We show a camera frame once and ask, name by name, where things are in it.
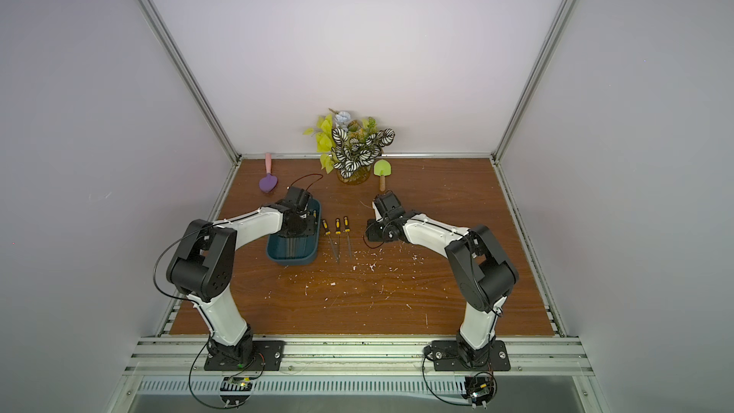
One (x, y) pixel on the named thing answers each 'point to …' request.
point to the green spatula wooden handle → (382, 168)
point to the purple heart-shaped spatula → (269, 182)
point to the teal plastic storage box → (297, 250)
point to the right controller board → (480, 388)
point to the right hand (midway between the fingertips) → (369, 226)
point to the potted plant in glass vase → (349, 147)
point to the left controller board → (234, 391)
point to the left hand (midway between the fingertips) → (313, 227)
